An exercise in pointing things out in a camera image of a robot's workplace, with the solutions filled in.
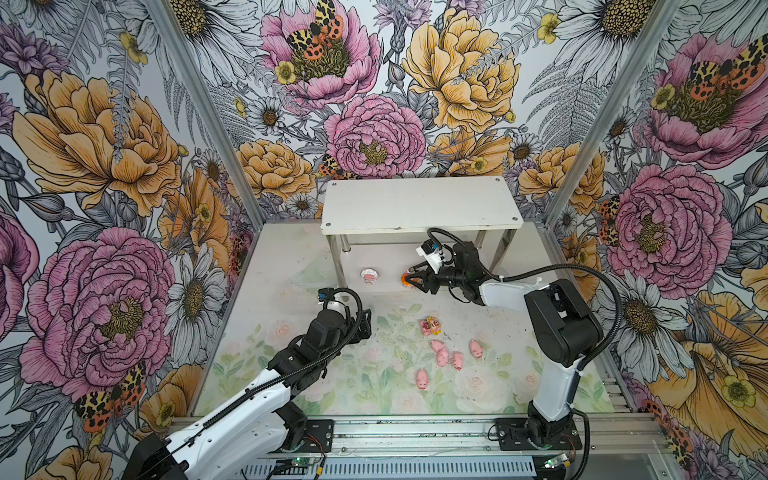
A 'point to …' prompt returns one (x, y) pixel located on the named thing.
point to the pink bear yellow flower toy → (430, 326)
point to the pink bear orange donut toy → (406, 273)
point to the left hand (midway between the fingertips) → (355, 322)
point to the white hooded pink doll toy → (369, 275)
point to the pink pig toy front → (422, 379)
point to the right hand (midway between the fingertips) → (412, 279)
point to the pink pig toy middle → (458, 359)
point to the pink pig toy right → (476, 348)
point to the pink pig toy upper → (437, 345)
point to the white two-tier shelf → (374, 226)
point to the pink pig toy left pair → (442, 357)
